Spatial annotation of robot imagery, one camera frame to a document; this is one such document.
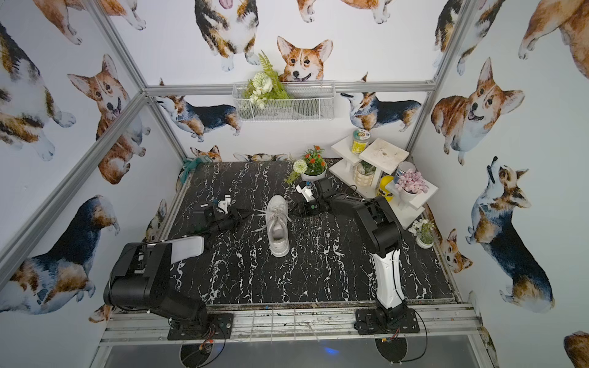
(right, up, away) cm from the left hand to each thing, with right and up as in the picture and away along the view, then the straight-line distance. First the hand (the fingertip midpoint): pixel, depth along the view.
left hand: (252, 205), depth 89 cm
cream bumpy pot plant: (+48, +13, +18) cm, 53 cm away
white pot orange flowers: (+23, +16, +12) cm, 30 cm away
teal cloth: (-40, +19, +32) cm, 55 cm away
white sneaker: (+10, -8, 0) cm, 12 cm away
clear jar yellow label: (+44, +27, +8) cm, 53 cm away
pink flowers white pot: (+57, +9, -9) cm, 59 cm away
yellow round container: (+54, +6, +10) cm, 55 cm away
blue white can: (+58, +15, -4) cm, 60 cm away
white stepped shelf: (+53, +19, +3) cm, 57 cm away
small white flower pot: (+65, -8, -4) cm, 66 cm away
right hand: (+18, 0, +8) cm, 20 cm away
